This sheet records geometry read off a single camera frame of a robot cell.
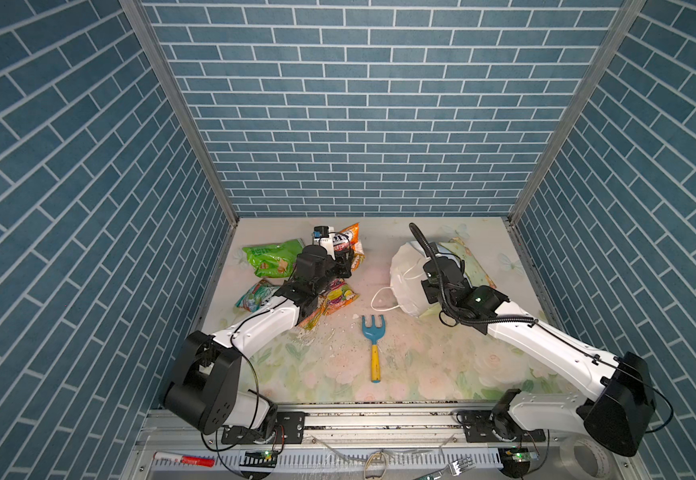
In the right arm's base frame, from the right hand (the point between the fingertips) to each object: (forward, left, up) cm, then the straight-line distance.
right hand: (434, 269), depth 81 cm
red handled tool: (-46, +58, -18) cm, 76 cm away
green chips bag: (+8, +50, -11) cm, 52 cm away
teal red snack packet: (-4, +54, -15) cm, 57 cm away
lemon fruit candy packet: (-1, +28, -15) cm, 32 cm away
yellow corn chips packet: (+1, +21, +3) cm, 21 cm away
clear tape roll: (-39, -31, -18) cm, 53 cm away
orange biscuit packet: (+4, +24, +7) cm, 25 cm away
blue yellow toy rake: (-11, +16, -19) cm, 27 cm away
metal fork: (-42, -6, -19) cm, 47 cm away
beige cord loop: (-44, +12, -18) cm, 49 cm away
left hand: (+4, +23, +2) cm, 23 cm away
